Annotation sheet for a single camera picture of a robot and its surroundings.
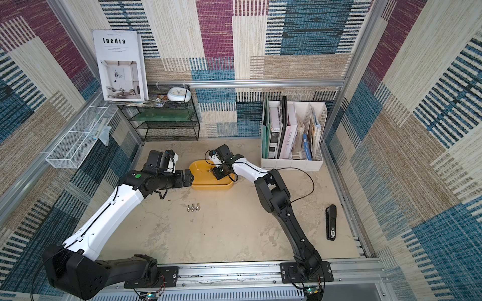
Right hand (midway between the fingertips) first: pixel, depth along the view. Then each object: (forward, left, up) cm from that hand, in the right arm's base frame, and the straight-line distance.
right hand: (215, 172), depth 103 cm
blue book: (+5, -47, +14) cm, 49 cm away
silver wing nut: (-20, +7, -1) cm, 21 cm away
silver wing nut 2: (-20, +9, -1) cm, 22 cm away
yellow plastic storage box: (-3, +5, -1) cm, 6 cm away
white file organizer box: (+9, -40, +18) cm, 45 cm away
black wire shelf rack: (+15, +24, +25) cm, 37 cm away
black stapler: (-27, -54, +1) cm, 61 cm away
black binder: (+7, -34, +26) cm, 44 cm away
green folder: (+3, -26, +26) cm, 37 cm away
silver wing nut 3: (-20, +11, -1) cm, 23 cm away
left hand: (-15, +9, +18) cm, 25 cm away
